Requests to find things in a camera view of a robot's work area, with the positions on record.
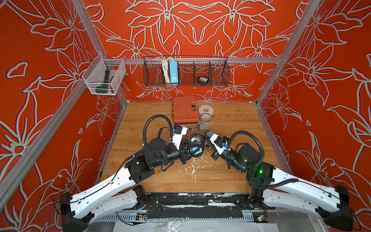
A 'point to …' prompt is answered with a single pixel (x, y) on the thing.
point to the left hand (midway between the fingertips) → (199, 146)
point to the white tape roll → (206, 108)
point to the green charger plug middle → (201, 127)
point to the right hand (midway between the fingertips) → (203, 135)
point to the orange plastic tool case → (184, 109)
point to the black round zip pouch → (196, 142)
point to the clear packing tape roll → (206, 115)
